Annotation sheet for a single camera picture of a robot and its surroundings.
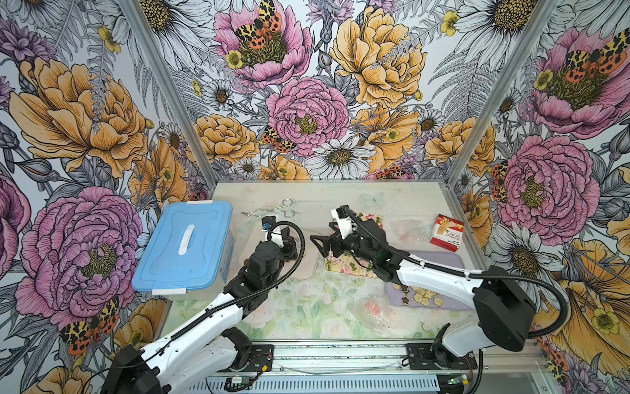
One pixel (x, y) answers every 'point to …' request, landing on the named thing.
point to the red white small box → (447, 232)
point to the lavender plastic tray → (397, 295)
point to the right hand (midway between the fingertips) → (321, 236)
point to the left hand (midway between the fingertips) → (287, 234)
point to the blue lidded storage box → (189, 253)
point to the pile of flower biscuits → (421, 295)
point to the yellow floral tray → (344, 263)
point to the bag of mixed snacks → (376, 312)
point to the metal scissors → (285, 203)
